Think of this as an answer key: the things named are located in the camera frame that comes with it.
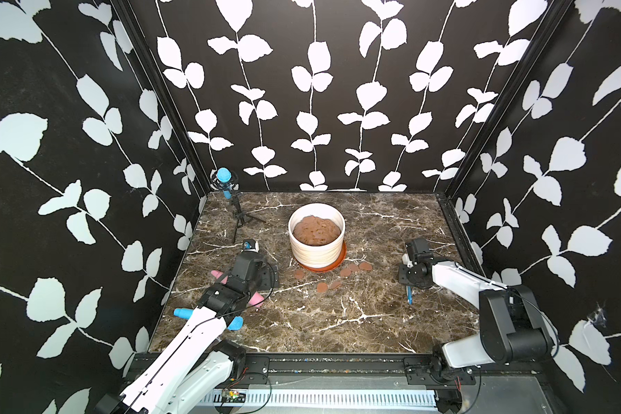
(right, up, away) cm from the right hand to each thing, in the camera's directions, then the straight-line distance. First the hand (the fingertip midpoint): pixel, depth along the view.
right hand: (403, 271), depth 93 cm
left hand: (-48, +5, -14) cm, 51 cm away
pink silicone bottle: (-52, -7, -9) cm, 54 cm away
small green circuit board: (-55, -31, -22) cm, 66 cm away
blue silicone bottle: (-57, -13, -14) cm, 60 cm away
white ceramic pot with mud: (-32, +15, 0) cm, 35 cm away
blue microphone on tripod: (-65, +34, 0) cm, 74 cm away
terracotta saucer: (-26, +2, 0) cm, 26 cm away
